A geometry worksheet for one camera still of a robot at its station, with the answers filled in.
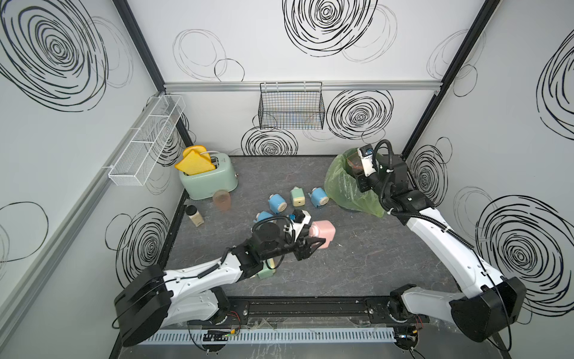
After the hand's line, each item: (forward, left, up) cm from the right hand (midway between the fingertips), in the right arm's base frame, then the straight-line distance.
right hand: (365, 166), depth 75 cm
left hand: (-21, +16, -9) cm, 28 cm away
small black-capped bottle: (-8, +65, -25) cm, 70 cm away
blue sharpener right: (+3, +14, -23) cm, 27 cm away
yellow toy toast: (+8, +65, -8) cm, 66 cm away
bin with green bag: (-1, +6, -10) cm, 12 cm away
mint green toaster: (+4, +63, -18) cm, 66 cm away
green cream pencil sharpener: (-29, +33, -23) cm, 50 cm away
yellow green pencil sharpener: (+3, +23, -24) cm, 33 cm away
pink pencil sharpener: (-21, +15, -5) cm, 26 cm away
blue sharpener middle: (-1, +32, -23) cm, 39 cm away
